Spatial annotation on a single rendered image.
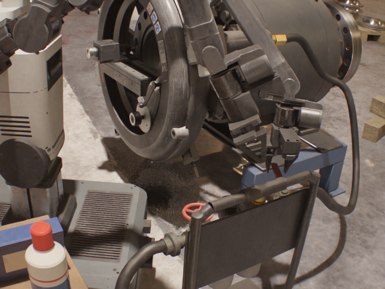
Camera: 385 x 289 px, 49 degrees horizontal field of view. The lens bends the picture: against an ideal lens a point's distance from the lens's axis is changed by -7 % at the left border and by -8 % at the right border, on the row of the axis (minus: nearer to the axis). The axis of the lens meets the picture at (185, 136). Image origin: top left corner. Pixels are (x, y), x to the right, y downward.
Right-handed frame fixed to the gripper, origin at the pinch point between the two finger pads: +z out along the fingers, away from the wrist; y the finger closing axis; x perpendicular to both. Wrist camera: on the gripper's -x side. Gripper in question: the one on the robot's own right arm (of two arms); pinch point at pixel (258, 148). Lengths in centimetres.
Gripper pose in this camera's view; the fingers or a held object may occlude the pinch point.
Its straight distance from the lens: 99.8
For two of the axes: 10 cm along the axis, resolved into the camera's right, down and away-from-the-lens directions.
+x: -8.9, 4.0, 2.1
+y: 0.2, -4.3, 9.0
